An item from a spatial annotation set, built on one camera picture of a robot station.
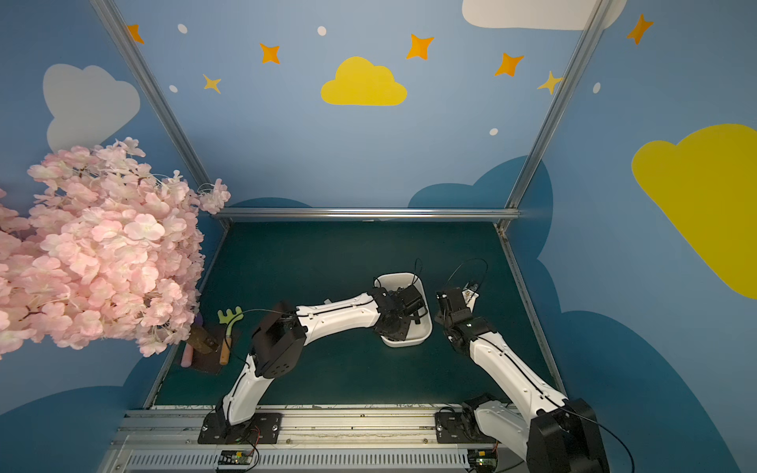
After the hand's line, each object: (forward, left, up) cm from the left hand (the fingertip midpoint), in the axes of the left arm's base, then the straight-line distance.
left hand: (400, 327), depth 89 cm
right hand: (+4, -17, +6) cm, 18 cm away
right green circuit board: (-32, -21, -6) cm, 39 cm away
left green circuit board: (-33, +41, -5) cm, 53 cm away
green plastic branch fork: (+3, +55, -3) cm, 55 cm away
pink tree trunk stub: (-11, +61, +1) cm, 62 cm away
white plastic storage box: (-1, -5, -2) cm, 6 cm away
